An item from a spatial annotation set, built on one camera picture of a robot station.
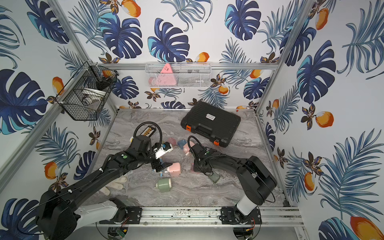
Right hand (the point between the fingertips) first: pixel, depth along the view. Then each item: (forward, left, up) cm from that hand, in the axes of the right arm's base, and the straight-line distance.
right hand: (199, 168), depth 90 cm
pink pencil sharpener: (-4, +13, +7) cm, 15 cm away
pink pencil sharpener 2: (+18, +18, +2) cm, 25 cm away
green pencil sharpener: (-12, +18, +7) cm, 23 cm away
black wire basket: (+24, +59, +37) cm, 74 cm away
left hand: (+1, +17, +16) cm, 23 cm away
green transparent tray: (-5, -9, -1) cm, 11 cm away
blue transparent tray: (+18, +12, +1) cm, 21 cm away
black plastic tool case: (+30, -14, +6) cm, 33 cm away
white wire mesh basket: (+45, +9, +35) cm, 58 cm away
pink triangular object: (+43, +20, +35) cm, 59 cm away
